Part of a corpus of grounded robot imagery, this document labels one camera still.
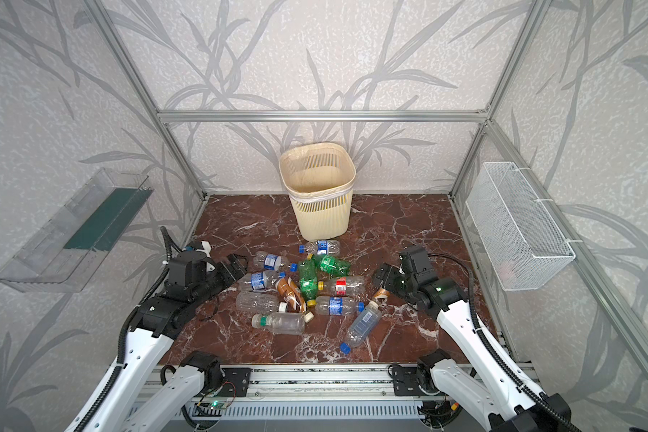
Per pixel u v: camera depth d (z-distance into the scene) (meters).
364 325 0.79
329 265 0.93
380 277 0.69
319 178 1.05
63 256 0.64
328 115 0.96
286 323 0.84
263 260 0.95
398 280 0.68
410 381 0.74
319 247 0.99
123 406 0.42
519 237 0.62
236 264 0.67
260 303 0.84
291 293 0.85
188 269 0.54
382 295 0.87
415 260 0.58
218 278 0.64
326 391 0.73
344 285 0.87
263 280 0.89
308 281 0.89
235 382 0.74
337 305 0.83
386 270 0.70
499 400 0.39
